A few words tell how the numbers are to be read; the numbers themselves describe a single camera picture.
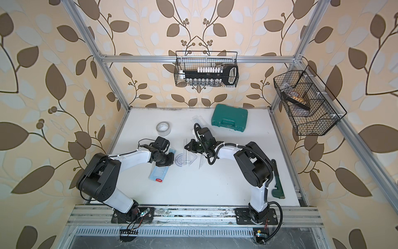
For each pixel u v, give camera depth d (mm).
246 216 720
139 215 736
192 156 951
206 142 738
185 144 909
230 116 1113
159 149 735
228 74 844
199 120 1162
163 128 1079
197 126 823
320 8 710
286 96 746
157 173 890
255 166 496
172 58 908
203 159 941
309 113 742
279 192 799
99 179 455
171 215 754
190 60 912
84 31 802
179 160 937
